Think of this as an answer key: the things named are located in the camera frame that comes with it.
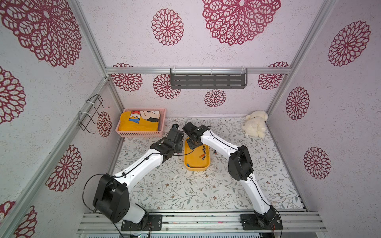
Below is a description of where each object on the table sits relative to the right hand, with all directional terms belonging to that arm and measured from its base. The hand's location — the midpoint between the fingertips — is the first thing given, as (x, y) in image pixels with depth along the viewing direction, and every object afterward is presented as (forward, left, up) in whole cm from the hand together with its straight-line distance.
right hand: (193, 141), depth 97 cm
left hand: (-8, +10, +9) cm, 16 cm away
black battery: (-8, -7, -7) cm, 13 cm away
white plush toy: (+14, -43, +2) cm, 45 cm away
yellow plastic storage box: (-9, -3, -8) cm, 12 cm away
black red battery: (-22, -11, +22) cm, 33 cm away
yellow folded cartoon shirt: (+17, +43, +2) cm, 46 cm away
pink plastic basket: (+8, +34, -3) cm, 35 cm away
